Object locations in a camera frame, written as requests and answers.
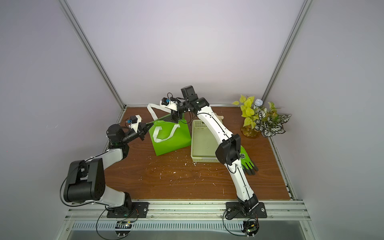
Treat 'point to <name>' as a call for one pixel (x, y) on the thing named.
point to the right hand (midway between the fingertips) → (166, 106)
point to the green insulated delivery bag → (167, 136)
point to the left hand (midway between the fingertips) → (152, 124)
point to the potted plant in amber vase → (259, 121)
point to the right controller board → (250, 227)
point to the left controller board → (123, 228)
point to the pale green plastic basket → (204, 143)
